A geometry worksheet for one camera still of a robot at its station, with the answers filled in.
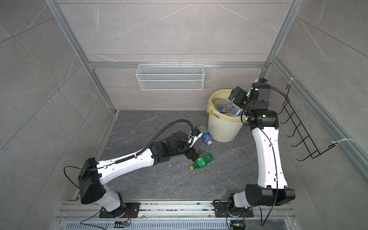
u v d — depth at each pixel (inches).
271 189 14.9
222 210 28.7
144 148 20.2
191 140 24.1
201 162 33.6
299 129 27.0
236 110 33.3
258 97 18.2
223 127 35.4
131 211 28.9
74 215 28.9
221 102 36.7
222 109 37.2
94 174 18.6
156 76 39.5
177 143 22.0
